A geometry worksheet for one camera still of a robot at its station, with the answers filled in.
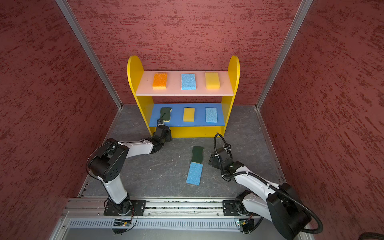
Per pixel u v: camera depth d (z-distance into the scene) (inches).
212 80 29.9
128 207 26.7
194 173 33.5
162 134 30.0
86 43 33.1
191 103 48.0
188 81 29.6
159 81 29.1
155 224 30.5
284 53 34.9
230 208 29.2
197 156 36.1
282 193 16.4
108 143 20.1
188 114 37.3
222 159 26.3
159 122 34.0
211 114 37.3
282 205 16.2
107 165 19.2
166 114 39.5
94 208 29.9
